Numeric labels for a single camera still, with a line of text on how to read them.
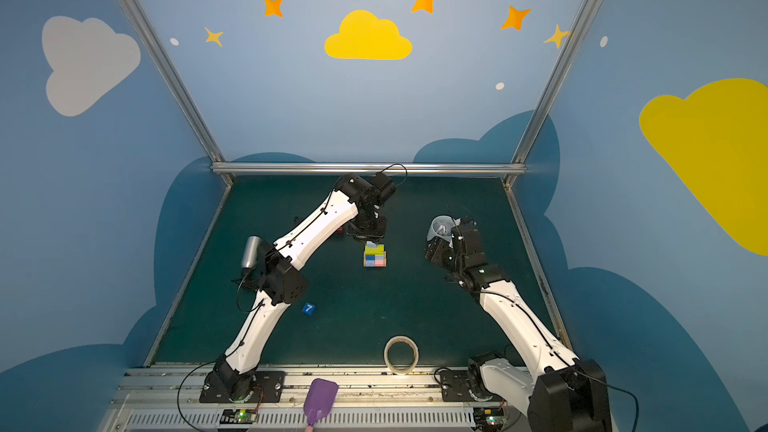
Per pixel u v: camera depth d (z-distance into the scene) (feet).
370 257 3.13
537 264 3.40
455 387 2.46
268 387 2.42
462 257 2.05
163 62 2.80
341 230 2.12
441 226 3.42
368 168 5.45
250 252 3.14
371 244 2.77
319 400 2.35
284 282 2.02
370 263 3.12
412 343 2.63
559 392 1.29
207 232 3.64
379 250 3.04
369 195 2.08
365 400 2.43
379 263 3.14
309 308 2.83
